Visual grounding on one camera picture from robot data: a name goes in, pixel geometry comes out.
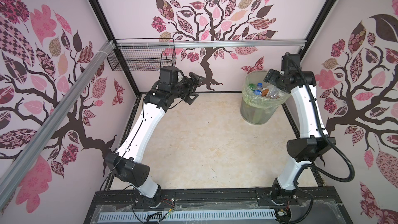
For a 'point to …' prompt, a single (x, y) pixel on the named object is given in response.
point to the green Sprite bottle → (252, 86)
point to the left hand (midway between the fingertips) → (203, 87)
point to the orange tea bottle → (264, 92)
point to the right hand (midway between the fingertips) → (277, 77)
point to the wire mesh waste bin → (258, 110)
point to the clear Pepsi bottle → (258, 91)
